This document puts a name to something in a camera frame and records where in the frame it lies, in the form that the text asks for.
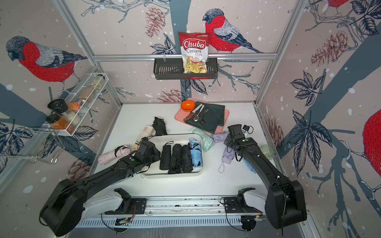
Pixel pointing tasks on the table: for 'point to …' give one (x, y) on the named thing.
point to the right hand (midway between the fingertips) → (234, 141)
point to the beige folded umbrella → (148, 131)
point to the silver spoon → (196, 118)
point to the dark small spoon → (202, 121)
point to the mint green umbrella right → (207, 140)
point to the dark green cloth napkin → (207, 116)
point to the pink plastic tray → (181, 115)
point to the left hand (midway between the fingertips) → (161, 150)
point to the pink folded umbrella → (122, 151)
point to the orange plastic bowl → (187, 105)
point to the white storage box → (158, 141)
